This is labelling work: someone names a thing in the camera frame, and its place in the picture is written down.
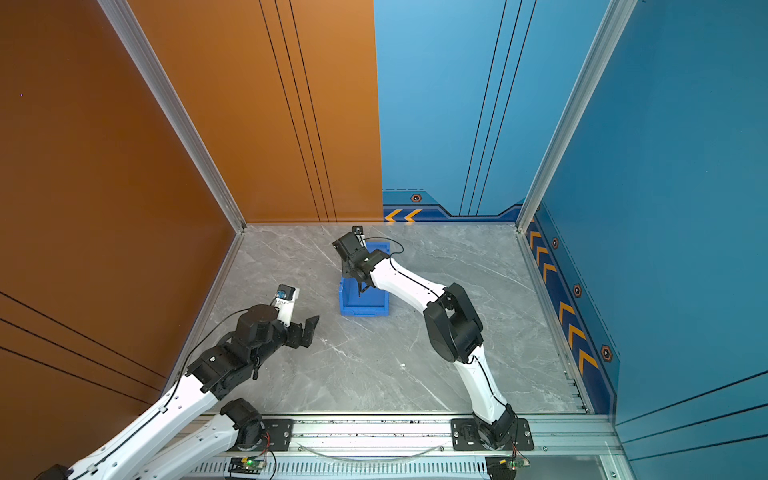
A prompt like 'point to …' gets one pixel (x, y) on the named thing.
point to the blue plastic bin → (372, 302)
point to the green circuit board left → (246, 465)
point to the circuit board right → (505, 467)
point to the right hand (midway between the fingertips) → (352, 262)
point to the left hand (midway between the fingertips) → (303, 310)
